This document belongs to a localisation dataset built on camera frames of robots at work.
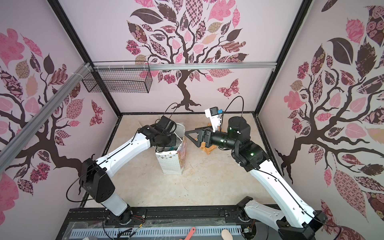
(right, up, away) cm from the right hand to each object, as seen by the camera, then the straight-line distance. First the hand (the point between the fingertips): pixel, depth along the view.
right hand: (191, 131), depth 57 cm
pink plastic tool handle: (-1, -49, +11) cm, 50 cm away
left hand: (-12, -8, +26) cm, 29 cm away
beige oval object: (+15, -48, +10) cm, 52 cm away
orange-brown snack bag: (+9, -13, +38) cm, 41 cm away
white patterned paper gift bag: (-10, -14, +15) cm, 24 cm away
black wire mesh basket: (-39, +34, +38) cm, 64 cm away
